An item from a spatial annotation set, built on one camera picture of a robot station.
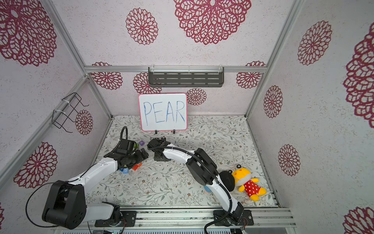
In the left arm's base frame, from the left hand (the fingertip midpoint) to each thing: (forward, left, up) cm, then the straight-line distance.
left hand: (143, 158), depth 89 cm
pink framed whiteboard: (+34, -7, +6) cm, 35 cm away
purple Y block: (+15, +6, -7) cm, 18 cm away
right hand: (+4, -8, -6) cm, 11 cm away
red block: (-4, +6, -6) cm, 9 cm away
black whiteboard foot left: (+24, -3, -5) cm, 25 cm away
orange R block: (-2, +3, -6) cm, 7 cm away
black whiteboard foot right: (+25, -17, -6) cm, 31 cm away
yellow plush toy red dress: (-13, -57, +2) cm, 59 cm away
